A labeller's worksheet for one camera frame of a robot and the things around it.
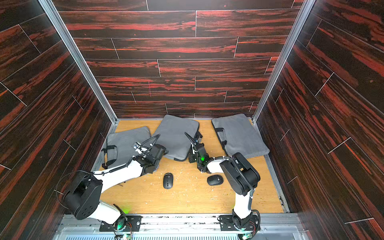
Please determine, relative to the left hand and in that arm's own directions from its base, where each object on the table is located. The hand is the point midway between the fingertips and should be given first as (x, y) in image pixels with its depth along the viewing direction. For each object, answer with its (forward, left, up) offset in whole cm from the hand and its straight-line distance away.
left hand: (153, 149), depth 90 cm
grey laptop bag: (+4, +26, -8) cm, 28 cm away
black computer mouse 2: (-15, -38, -9) cm, 42 cm away
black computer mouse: (-15, -10, -9) cm, 20 cm away
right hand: (+5, -25, -8) cm, 27 cm away
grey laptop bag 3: (+19, -57, -8) cm, 61 cm away
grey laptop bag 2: (+24, -8, -9) cm, 27 cm away
